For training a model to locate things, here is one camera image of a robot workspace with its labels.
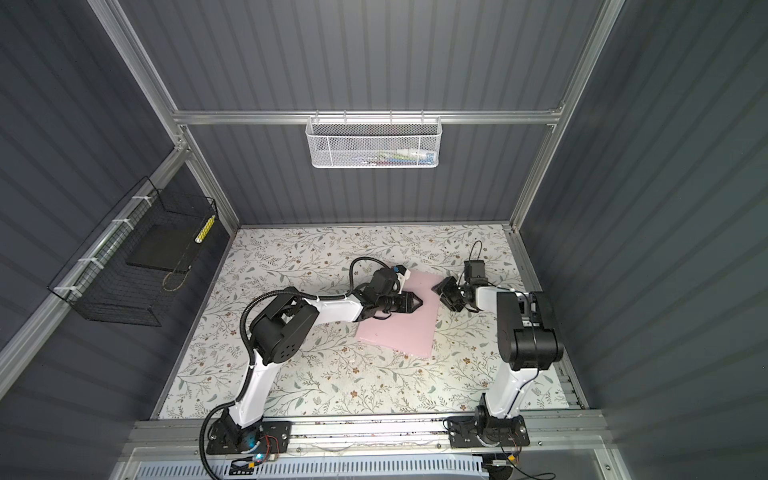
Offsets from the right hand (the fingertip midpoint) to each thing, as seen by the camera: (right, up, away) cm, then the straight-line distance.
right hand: (439, 293), depth 98 cm
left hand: (-7, -2, -3) cm, 8 cm away
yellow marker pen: (-68, +21, -16) cm, 73 cm away
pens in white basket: (-14, +44, -5) cm, 46 cm away
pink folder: (-11, -11, -8) cm, 18 cm away
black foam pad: (-74, +15, -22) cm, 79 cm away
